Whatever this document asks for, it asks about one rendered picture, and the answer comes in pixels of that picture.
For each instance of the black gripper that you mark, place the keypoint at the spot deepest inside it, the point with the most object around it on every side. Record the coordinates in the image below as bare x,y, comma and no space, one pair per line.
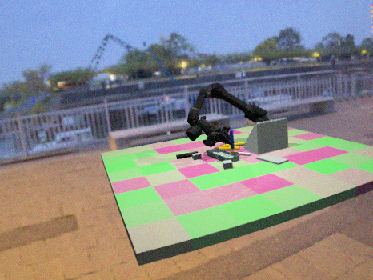
217,134

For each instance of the grey keyboard with white letter keys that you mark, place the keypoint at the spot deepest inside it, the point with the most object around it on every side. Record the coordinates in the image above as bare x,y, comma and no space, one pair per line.
222,155

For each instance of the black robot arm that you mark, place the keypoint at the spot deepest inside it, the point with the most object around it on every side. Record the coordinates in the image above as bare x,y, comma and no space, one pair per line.
252,112

